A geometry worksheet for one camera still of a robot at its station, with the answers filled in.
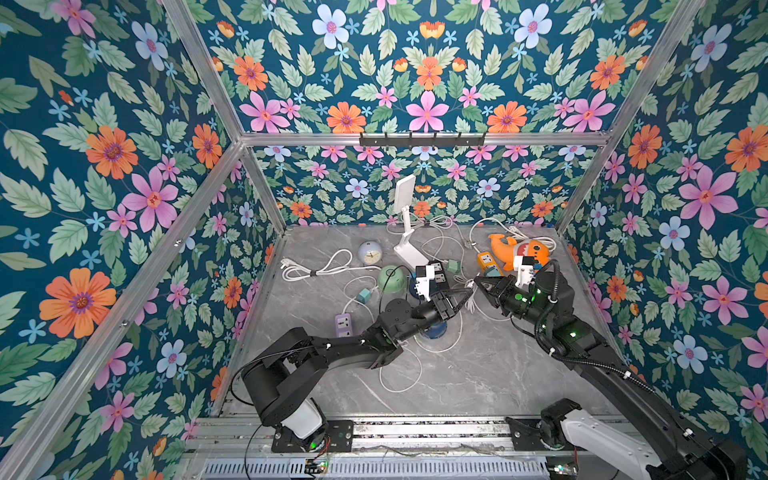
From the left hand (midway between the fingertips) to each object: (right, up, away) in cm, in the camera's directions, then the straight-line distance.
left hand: (474, 294), depth 67 cm
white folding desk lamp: (-16, +26, +21) cm, 37 cm away
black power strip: (-4, +2, +34) cm, 34 cm away
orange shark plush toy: (+21, +11, +40) cm, 47 cm away
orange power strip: (+14, +6, +39) cm, 42 cm away
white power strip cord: (+26, +20, +50) cm, 60 cm away
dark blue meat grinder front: (-7, -13, +16) cm, 22 cm away
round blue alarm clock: (-29, +10, +35) cm, 46 cm away
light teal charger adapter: (-29, -5, +29) cm, 42 cm away
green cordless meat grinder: (-19, +1, +23) cm, 29 cm away
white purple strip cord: (-56, +3, +38) cm, 68 cm away
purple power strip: (-35, -13, +23) cm, 44 cm away
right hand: (+2, +5, +4) cm, 6 cm away
